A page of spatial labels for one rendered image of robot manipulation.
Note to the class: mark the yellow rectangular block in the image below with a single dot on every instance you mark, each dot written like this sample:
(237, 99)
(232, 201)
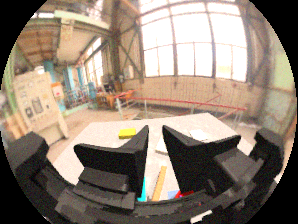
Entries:
(127, 133)

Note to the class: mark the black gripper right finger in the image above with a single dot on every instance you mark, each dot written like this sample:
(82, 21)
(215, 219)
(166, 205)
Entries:
(190, 157)

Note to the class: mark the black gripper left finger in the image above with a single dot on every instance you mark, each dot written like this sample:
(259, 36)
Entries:
(129, 160)

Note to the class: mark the orange flat bar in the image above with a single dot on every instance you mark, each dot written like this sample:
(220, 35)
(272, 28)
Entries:
(161, 178)

